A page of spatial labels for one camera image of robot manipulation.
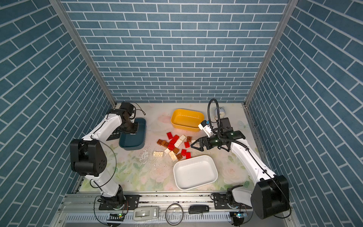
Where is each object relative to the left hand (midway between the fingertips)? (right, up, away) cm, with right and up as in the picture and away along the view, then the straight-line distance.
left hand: (137, 130), depth 90 cm
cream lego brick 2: (+13, -15, +1) cm, 20 cm away
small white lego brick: (+18, -13, +3) cm, 23 cm away
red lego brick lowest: (+33, -16, 0) cm, 36 cm away
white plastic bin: (+37, -25, -5) cm, 45 cm away
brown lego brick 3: (+25, -13, +1) cm, 28 cm away
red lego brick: (+20, -4, +9) cm, 22 cm away
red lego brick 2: (+30, -14, +1) cm, 33 cm away
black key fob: (+38, -37, -21) cm, 57 cm away
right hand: (+38, -6, -13) cm, 41 cm away
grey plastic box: (+12, -38, -22) cm, 45 cm away
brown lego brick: (+33, -7, +9) cm, 35 cm away
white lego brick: (+27, -7, +7) cm, 29 cm away
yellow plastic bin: (+31, +7, +21) cm, 39 cm away
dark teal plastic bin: (-6, -8, +4) cm, 10 cm away
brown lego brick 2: (+15, -9, +4) cm, 18 cm away
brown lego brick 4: (+27, -16, -1) cm, 32 cm away
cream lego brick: (+23, -16, 0) cm, 28 cm away
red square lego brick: (+32, -10, +6) cm, 34 cm away
